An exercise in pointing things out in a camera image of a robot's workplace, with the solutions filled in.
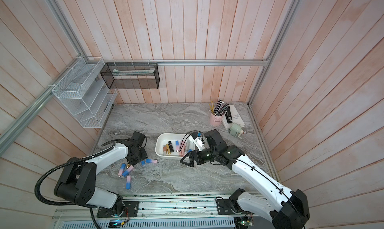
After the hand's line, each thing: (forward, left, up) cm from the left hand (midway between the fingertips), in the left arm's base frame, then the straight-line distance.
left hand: (143, 159), depth 90 cm
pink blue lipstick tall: (+10, -21, -1) cm, 23 cm away
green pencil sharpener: (+19, -59, +6) cm, 63 cm away
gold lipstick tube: (+8, -15, 0) cm, 17 cm away
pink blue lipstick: (-1, -29, +14) cm, 32 cm away
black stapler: (+33, -57, +4) cm, 66 cm away
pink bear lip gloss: (+5, -24, 0) cm, 24 cm away
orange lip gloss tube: (+6, -13, +1) cm, 14 cm away
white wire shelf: (+22, +28, +30) cm, 46 cm away
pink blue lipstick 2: (-6, +11, 0) cm, 13 cm away
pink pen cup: (+25, -47, +7) cm, 54 cm away
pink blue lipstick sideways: (0, -5, -1) cm, 5 cm away
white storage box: (+9, -18, 0) cm, 20 cm away
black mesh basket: (+51, +11, +25) cm, 58 cm away
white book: (+34, -63, +1) cm, 72 cm away
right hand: (-7, -27, +17) cm, 33 cm away
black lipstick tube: (+9, -17, 0) cm, 19 cm away
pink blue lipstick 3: (-5, +6, 0) cm, 8 cm away
